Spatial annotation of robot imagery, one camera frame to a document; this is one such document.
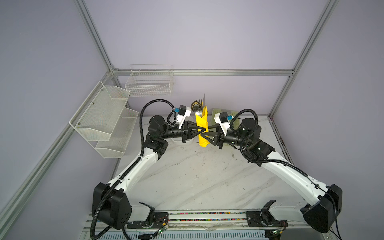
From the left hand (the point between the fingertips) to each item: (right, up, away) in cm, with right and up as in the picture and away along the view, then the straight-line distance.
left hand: (204, 129), depth 62 cm
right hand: (-1, -1, +1) cm, 2 cm away
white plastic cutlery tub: (-16, -8, +39) cm, 43 cm away
